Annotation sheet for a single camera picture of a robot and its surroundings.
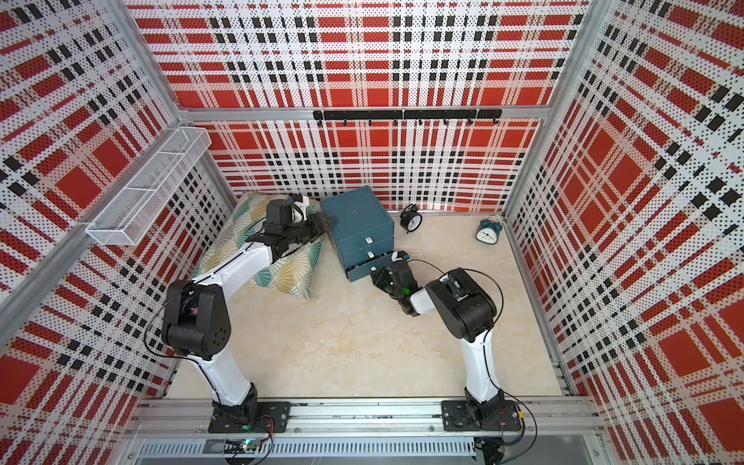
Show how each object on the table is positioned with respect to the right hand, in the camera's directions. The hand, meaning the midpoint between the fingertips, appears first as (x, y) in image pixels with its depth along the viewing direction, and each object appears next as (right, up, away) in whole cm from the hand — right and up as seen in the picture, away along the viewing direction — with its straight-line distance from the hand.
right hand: (375, 271), depth 100 cm
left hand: (-11, +16, -9) cm, 22 cm away
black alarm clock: (+14, +19, +11) cm, 26 cm away
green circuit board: (-29, -39, -31) cm, 58 cm away
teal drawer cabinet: (-3, +13, -14) cm, 19 cm away
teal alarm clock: (+43, +14, +8) cm, 46 cm away
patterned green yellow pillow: (-25, 0, -10) cm, 27 cm away
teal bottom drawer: (-3, +1, -4) cm, 5 cm away
